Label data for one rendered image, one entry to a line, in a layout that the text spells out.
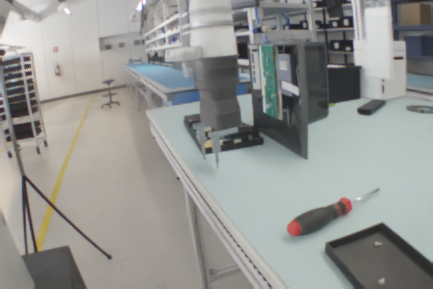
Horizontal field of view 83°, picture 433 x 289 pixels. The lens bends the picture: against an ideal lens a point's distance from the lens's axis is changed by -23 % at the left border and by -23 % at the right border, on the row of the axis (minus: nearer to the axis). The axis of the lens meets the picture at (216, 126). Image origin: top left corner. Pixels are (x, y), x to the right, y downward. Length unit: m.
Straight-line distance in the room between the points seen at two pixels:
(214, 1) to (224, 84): 0.13
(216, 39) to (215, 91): 0.08
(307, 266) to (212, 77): 0.31
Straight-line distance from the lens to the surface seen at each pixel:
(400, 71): 1.17
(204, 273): 1.50
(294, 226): 0.34
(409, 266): 0.33
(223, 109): 0.48
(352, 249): 0.34
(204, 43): 0.47
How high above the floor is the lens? 1.21
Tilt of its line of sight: 15 degrees down
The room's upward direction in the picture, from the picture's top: 5 degrees counter-clockwise
